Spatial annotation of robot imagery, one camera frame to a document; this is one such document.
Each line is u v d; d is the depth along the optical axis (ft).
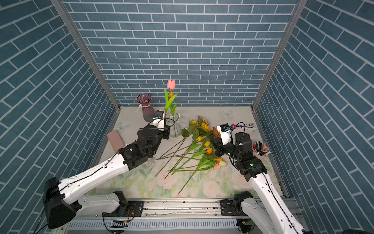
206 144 3.15
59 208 1.20
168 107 2.19
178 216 2.41
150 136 1.67
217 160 2.92
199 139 3.24
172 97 2.15
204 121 3.43
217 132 3.22
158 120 1.89
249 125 3.55
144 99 3.34
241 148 1.75
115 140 3.27
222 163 2.84
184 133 3.38
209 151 2.99
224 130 2.02
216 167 2.84
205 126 3.33
